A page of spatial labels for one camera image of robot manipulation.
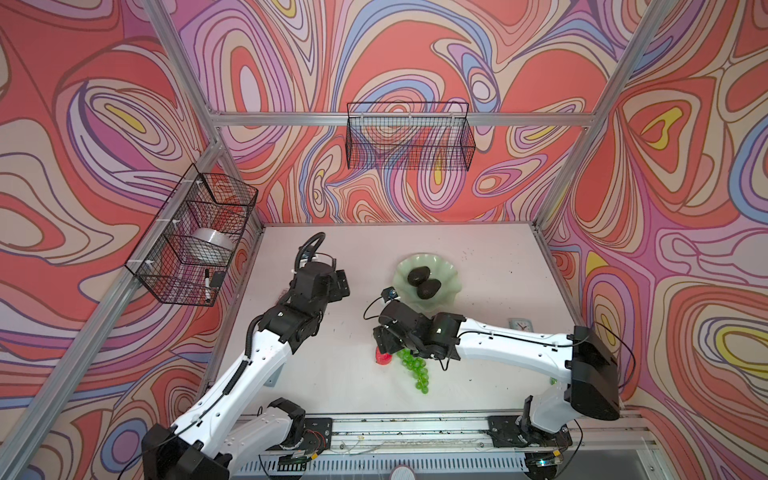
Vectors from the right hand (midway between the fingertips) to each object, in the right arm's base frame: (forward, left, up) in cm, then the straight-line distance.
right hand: (389, 338), depth 78 cm
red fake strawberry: (-3, +2, -7) cm, 8 cm away
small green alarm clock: (+7, -41, -10) cm, 43 cm away
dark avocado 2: (+25, -11, -7) cm, 29 cm away
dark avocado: (+21, -14, -9) cm, 26 cm away
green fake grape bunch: (-4, -8, -10) cm, 13 cm away
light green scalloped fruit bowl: (+28, -18, -7) cm, 34 cm away
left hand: (+13, +16, +12) cm, 23 cm away
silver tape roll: (+19, +43, +22) cm, 52 cm away
